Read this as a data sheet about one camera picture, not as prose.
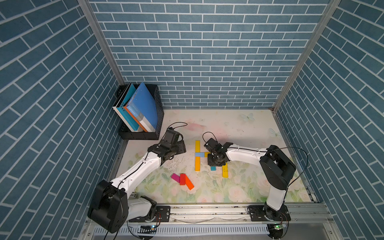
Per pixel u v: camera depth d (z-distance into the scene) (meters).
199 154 0.97
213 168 0.88
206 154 0.82
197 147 0.99
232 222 0.72
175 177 0.86
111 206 0.40
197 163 0.91
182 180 0.83
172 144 0.64
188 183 0.84
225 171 0.88
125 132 0.99
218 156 0.67
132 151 0.99
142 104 0.96
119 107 0.81
